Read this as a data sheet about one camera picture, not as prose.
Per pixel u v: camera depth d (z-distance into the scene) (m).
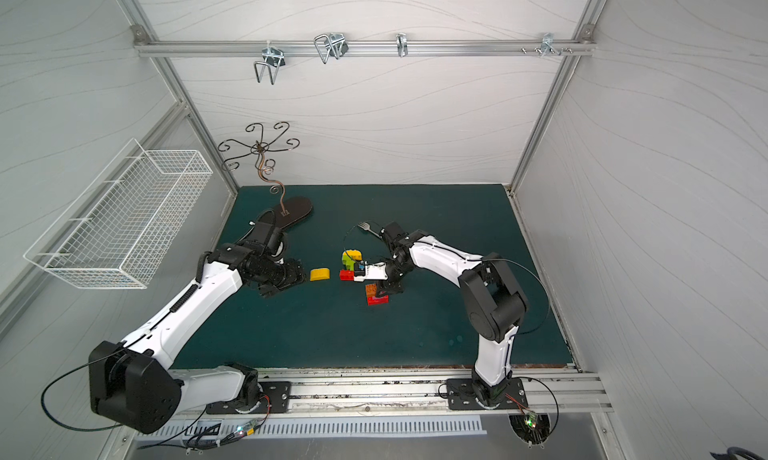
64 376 0.37
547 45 0.77
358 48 0.78
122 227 0.69
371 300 0.87
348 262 0.96
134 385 0.39
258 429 0.69
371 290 0.84
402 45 0.78
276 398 0.73
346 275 0.93
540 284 0.78
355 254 0.99
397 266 0.76
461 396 0.73
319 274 0.93
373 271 0.78
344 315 0.89
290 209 1.14
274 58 0.78
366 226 1.09
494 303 0.49
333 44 0.77
